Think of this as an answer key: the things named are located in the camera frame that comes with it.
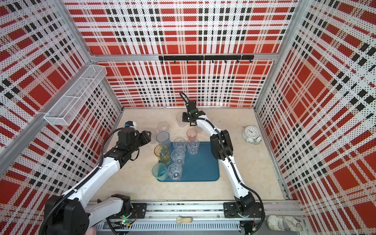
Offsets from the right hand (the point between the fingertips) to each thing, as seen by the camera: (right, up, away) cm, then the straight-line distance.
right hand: (186, 116), depth 107 cm
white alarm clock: (+46, -13, -7) cm, 48 cm away
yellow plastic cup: (-13, -22, -23) cm, 34 cm away
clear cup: (+5, -20, -12) cm, 24 cm away
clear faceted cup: (-4, -18, -12) cm, 22 cm away
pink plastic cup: (+4, -12, -8) cm, 15 cm away
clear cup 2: (-5, -3, -2) cm, 6 cm away
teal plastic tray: (+11, -33, -16) cm, 38 cm away
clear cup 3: (-17, -8, 0) cm, 19 cm away
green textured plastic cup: (-14, -33, -22) cm, 42 cm away
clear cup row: (-5, -34, -21) cm, 40 cm away
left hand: (-19, -11, -22) cm, 32 cm away
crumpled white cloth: (+49, -52, -39) cm, 82 cm away
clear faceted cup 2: (-4, -27, -14) cm, 31 cm away
